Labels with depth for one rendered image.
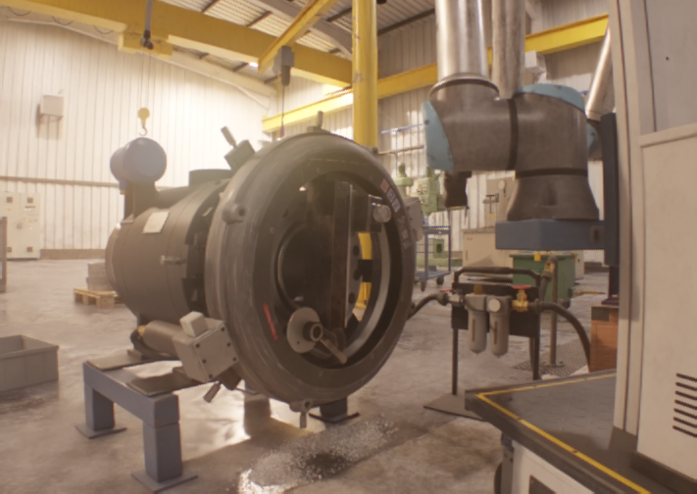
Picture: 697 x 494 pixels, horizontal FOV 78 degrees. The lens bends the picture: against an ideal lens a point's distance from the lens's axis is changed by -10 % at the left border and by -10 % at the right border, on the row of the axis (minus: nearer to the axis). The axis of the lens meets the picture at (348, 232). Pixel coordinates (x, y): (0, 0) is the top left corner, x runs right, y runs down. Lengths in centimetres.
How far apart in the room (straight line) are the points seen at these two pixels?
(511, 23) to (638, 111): 47
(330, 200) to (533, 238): 55
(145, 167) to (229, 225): 72
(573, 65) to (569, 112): 1201
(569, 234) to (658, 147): 26
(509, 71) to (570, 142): 38
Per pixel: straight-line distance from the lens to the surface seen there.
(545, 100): 100
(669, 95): 106
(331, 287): 123
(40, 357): 258
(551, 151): 98
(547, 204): 96
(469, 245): 810
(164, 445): 145
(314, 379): 125
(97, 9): 1294
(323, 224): 125
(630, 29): 103
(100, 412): 188
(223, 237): 108
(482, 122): 97
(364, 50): 539
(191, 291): 142
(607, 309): 164
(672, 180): 78
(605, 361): 167
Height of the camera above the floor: 68
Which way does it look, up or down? 1 degrees up
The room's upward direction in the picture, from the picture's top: straight up
